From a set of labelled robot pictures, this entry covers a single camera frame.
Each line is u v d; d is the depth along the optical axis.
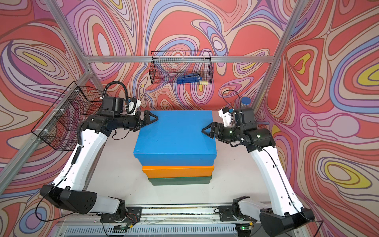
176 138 0.60
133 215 0.73
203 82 0.84
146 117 0.61
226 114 0.60
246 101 1.01
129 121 0.58
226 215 0.73
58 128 0.70
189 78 0.91
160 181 0.80
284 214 0.36
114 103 0.53
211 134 0.57
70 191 0.38
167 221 0.72
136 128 0.63
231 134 0.54
